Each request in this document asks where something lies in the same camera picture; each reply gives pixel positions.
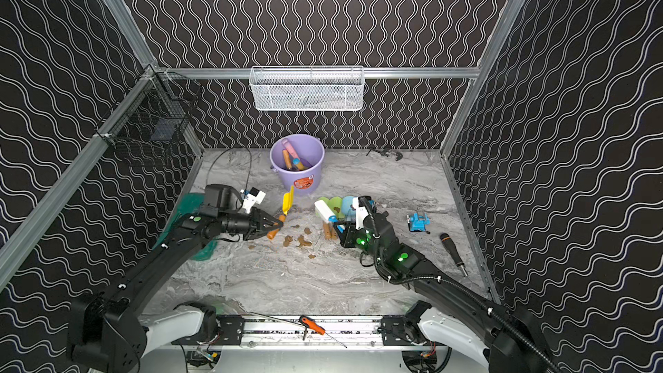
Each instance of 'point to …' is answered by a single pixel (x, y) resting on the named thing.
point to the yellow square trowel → (287, 202)
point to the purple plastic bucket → (310, 148)
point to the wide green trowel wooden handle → (327, 230)
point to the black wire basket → (156, 108)
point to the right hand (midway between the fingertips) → (336, 222)
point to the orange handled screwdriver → (308, 323)
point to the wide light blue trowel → (350, 213)
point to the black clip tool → (386, 152)
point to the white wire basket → (306, 88)
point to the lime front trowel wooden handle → (287, 159)
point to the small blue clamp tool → (417, 223)
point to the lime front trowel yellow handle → (300, 167)
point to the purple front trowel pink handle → (306, 163)
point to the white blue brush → (325, 212)
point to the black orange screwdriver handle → (453, 249)
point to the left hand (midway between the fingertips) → (286, 228)
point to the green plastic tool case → (189, 205)
